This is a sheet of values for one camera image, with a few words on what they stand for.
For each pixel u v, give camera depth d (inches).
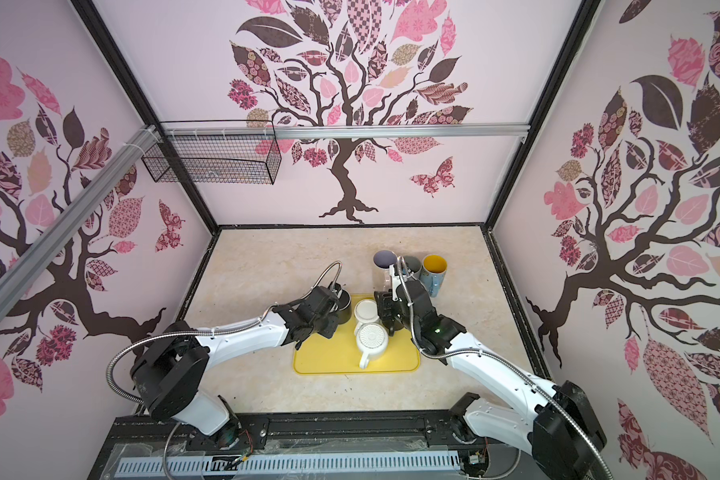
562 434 15.4
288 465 27.4
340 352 34.1
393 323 34.2
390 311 27.9
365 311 34.7
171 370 17.3
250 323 21.6
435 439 28.7
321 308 27.0
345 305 34.3
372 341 32.0
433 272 36.6
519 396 17.0
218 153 37.3
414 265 39.5
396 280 27.9
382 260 38.8
